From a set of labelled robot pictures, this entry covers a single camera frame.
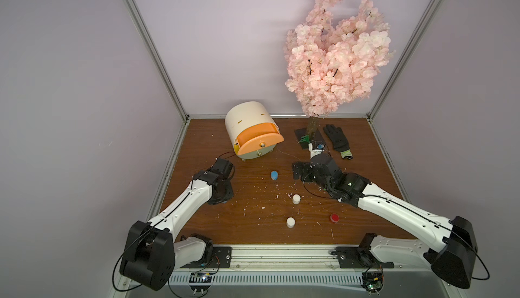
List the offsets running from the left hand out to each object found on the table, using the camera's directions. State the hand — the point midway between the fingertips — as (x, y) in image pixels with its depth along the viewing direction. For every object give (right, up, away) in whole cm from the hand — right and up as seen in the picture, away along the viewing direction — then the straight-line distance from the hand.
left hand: (229, 194), depth 84 cm
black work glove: (+55, +22, +23) cm, 64 cm away
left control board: (-8, -28, -12) cm, 32 cm away
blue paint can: (+20, +6, +8) cm, 22 cm away
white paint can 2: (+26, -10, -5) cm, 28 cm away
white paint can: (+29, -2, +1) cm, 29 cm away
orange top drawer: (+11, +25, -5) cm, 28 cm away
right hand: (+29, +15, -8) cm, 34 cm away
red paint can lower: (+44, -8, -3) cm, 45 cm away
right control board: (+54, -26, -15) cm, 62 cm away
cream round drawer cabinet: (+6, +35, +9) cm, 36 cm away
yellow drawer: (+3, +20, 0) cm, 20 cm away
